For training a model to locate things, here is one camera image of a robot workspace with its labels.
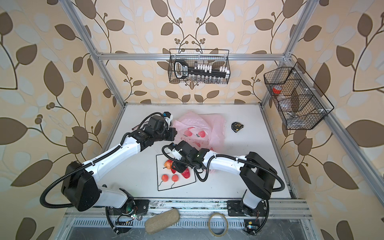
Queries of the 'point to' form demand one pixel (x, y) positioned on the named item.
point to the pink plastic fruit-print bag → (200, 131)
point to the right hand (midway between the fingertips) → (175, 165)
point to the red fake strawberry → (186, 173)
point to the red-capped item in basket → (277, 89)
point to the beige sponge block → (161, 221)
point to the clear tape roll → (218, 224)
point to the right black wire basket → (300, 101)
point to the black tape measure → (236, 126)
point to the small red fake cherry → (175, 178)
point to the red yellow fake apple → (167, 164)
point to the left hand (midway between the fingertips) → (178, 130)
